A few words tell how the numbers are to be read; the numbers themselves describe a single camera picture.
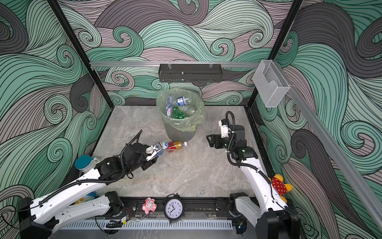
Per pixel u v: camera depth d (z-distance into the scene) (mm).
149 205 713
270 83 787
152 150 619
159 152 643
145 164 646
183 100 908
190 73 957
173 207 715
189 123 773
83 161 818
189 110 877
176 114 790
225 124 686
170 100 917
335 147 518
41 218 389
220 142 688
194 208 744
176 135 947
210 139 707
